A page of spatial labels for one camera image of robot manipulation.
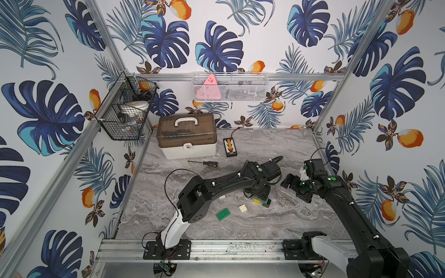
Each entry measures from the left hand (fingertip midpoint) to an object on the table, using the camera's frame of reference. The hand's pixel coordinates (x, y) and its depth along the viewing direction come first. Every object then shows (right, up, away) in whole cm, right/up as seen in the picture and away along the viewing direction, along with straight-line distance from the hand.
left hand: (261, 192), depth 82 cm
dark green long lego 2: (-18, -11, +2) cm, 21 cm away
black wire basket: (-66, +37, +1) cm, 76 cm away
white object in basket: (-59, +40, -2) cm, 71 cm away
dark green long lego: (+2, -5, +2) cm, 6 cm away
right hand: (+13, +3, -1) cm, 13 cm away
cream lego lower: (-8, -9, +4) cm, 12 cm away
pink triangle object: (-25, +51, +8) cm, 57 cm away
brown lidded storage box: (-37, +27, +7) cm, 46 cm away
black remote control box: (-14, +21, +28) cm, 37 cm away
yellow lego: (-1, -5, +4) cm, 7 cm away
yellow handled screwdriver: (-23, +12, +19) cm, 32 cm away
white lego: (-19, -4, +7) cm, 20 cm away
